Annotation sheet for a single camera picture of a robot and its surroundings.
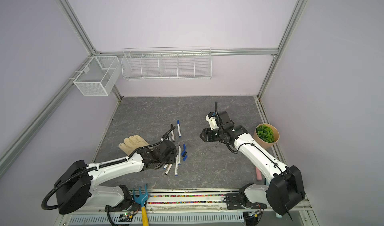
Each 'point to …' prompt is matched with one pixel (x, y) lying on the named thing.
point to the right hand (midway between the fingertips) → (204, 136)
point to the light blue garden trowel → (278, 216)
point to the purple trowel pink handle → (259, 175)
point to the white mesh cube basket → (98, 76)
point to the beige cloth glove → (133, 142)
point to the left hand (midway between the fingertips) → (172, 157)
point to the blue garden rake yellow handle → (141, 199)
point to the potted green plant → (265, 136)
